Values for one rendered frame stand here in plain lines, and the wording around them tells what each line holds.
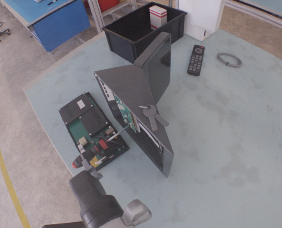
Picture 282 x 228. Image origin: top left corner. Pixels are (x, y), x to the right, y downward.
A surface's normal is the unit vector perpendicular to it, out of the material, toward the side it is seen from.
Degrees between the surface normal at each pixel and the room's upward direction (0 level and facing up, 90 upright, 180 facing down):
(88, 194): 26
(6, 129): 0
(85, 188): 5
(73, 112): 0
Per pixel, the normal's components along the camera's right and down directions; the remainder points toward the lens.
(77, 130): -0.14, -0.51
